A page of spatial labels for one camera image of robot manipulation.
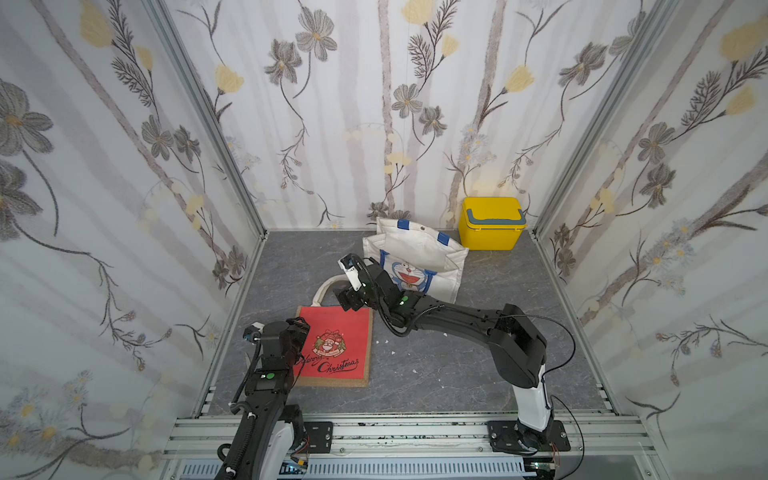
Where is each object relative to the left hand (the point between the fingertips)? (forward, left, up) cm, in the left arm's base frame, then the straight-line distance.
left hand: (306, 321), depth 85 cm
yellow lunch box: (+34, -61, +4) cm, 70 cm away
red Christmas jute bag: (-6, -9, -8) cm, 13 cm away
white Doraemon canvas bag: (+23, -34, 0) cm, 41 cm away
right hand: (+8, -13, +11) cm, 19 cm away
